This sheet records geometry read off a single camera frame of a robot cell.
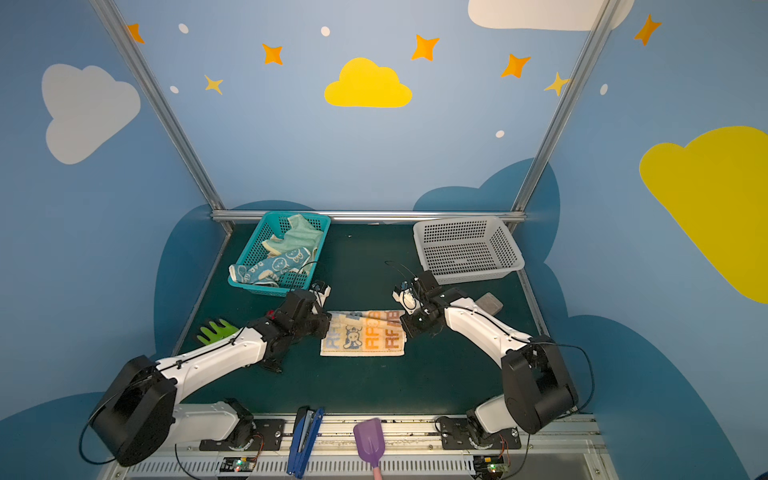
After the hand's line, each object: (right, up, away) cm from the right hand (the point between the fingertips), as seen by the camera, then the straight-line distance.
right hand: (408, 323), depth 87 cm
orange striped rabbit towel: (-14, -4, +5) cm, 15 cm away
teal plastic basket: (-54, +30, +21) cm, 65 cm away
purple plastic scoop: (-11, -26, -13) cm, 31 cm away
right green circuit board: (+19, -32, -15) cm, 40 cm away
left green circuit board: (-42, -30, -16) cm, 55 cm away
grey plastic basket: (+23, +22, +28) cm, 42 cm away
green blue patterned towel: (-38, +22, +15) cm, 47 cm away
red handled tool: (-33, +7, -19) cm, 39 cm away
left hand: (-22, +2, 0) cm, 23 cm away
